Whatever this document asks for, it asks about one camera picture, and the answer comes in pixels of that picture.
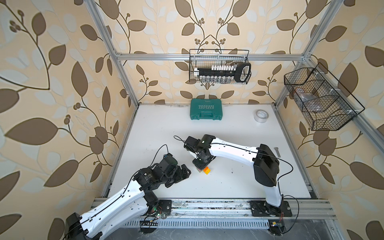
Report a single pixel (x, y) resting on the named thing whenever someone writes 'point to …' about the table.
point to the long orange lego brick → (205, 169)
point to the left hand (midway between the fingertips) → (185, 174)
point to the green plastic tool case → (206, 109)
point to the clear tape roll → (261, 116)
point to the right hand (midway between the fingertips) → (201, 164)
